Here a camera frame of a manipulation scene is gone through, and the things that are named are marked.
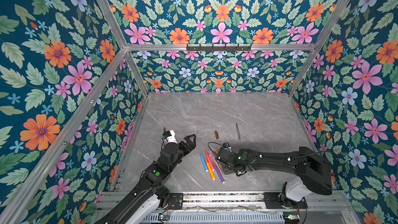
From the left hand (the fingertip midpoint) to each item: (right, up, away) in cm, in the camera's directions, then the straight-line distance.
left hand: (194, 136), depth 75 cm
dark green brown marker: (+26, -1, +23) cm, 35 cm away
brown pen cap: (+12, -3, +21) cm, 24 cm away
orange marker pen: (+8, -20, +7) cm, 22 cm away
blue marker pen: (+4, -16, +11) cm, 20 cm away
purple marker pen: (+12, -20, +8) cm, 24 cm away
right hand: (+16, -18, +7) cm, 25 cm away
